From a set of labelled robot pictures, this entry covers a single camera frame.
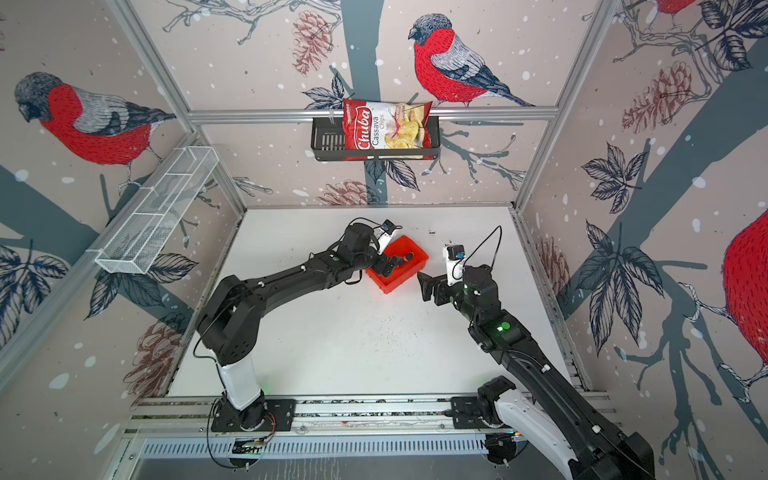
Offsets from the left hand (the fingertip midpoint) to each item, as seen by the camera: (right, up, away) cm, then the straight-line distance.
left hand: (392, 249), depth 87 cm
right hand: (+10, -6, -11) cm, 16 cm away
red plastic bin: (+5, -8, +9) cm, 13 cm away
